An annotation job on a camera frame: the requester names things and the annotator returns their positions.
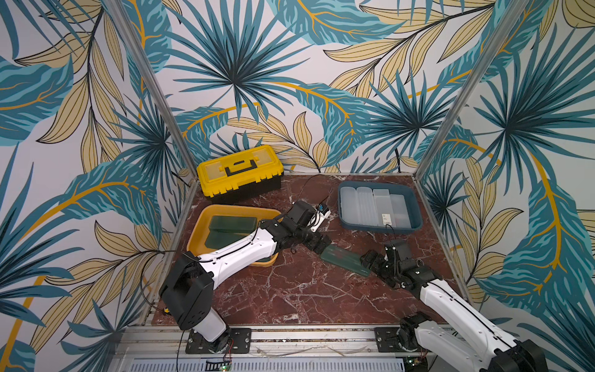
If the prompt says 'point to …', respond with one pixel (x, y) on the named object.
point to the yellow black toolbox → (240, 175)
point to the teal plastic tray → (394, 188)
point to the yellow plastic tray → (199, 230)
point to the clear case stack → (400, 211)
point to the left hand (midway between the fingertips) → (319, 237)
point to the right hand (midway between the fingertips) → (368, 263)
